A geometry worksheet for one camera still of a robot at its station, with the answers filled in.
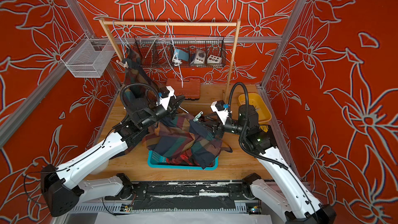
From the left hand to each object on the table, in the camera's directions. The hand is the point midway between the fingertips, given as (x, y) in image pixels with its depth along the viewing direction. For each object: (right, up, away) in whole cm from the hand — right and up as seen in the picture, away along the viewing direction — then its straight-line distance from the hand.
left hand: (182, 94), depth 64 cm
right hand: (+8, -11, -1) cm, 14 cm away
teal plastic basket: (-16, -34, +15) cm, 40 cm away
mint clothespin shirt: (+7, -9, +1) cm, 11 cm away
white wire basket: (-59, +23, +26) cm, 68 cm away
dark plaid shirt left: (-24, +7, +14) cm, 29 cm away
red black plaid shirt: (+1, -33, +13) cm, 36 cm away
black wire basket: (-20, +29, +34) cm, 49 cm away
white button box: (+17, +23, +30) cm, 41 cm away
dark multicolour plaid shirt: (-2, -19, +10) cm, 21 cm away
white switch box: (+8, +23, +26) cm, 36 cm away
